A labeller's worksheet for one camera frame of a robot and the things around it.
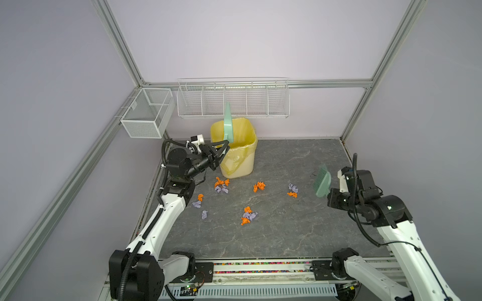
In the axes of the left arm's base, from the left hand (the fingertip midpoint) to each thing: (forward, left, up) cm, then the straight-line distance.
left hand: (230, 146), depth 67 cm
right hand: (-15, -37, -15) cm, 43 cm away
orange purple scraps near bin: (+6, +8, -37) cm, 38 cm away
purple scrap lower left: (-10, +16, -37) cm, 41 cm away
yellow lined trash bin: (+8, -2, -19) cm, 21 cm away
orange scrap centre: (+4, -12, -35) cm, 37 cm away
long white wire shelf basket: (+43, -10, -8) cm, 45 cm away
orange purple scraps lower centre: (-12, -5, -36) cm, 38 cm away
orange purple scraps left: (-4, +19, -36) cm, 41 cm away
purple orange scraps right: (0, -30, -35) cm, 46 cm away
